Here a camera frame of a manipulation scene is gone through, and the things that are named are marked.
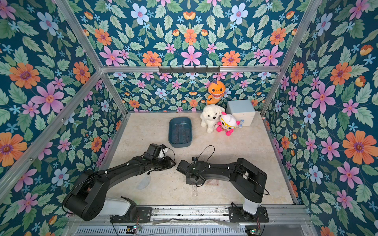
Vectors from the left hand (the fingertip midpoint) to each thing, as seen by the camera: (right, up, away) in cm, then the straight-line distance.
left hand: (175, 163), depth 88 cm
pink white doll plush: (+33, +24, +6) cm, 41 cm away
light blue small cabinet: (+44, +34, +12) cm, 56 cm away
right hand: (+10, -10, -2) cm, 15 cm away
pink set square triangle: (+6, +17, +20) cm, 27 cm away
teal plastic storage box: (0, +18, +20) cm, 27 cm away
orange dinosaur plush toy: (+26, +47, +8) cm, 54 cm away
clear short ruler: (+12, -14, -6) cm, 19 cm away
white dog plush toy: (+21, +29, +8) cm, 37 cm away
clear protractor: (-18, -11, -3) cm, 21 cm away
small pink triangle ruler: (+22, -10, -4) cm, 25 cm away
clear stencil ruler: (+4, +21, +24) cm, 32 cm away
